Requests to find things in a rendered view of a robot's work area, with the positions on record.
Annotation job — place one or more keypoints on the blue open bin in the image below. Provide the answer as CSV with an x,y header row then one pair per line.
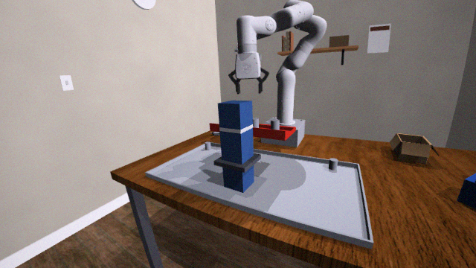
x,y
468,192

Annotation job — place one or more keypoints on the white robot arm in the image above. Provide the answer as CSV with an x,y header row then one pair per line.
x,y
294,12

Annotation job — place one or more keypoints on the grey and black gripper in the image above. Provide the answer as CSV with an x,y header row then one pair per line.
x,y
247,66

